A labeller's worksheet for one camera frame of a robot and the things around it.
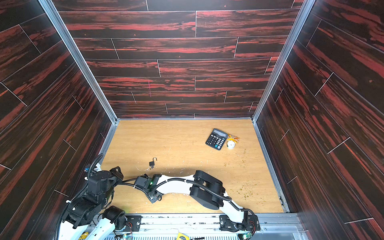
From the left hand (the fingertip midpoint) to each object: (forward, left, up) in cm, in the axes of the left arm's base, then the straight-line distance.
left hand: (120, 169), depth 73 cm
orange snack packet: (+34, -65, -16) cm, 75 cm away
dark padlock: (+14, -9, -19) cm, 25 cm away
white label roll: (+28, -62, -16) cm, 70 cm away
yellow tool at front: (-25, -31, -17) cm, 43 cm away
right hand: (-4, -16, -20) cm, 26 cm away
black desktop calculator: (+32, -53, -16) cm, 64 cm away
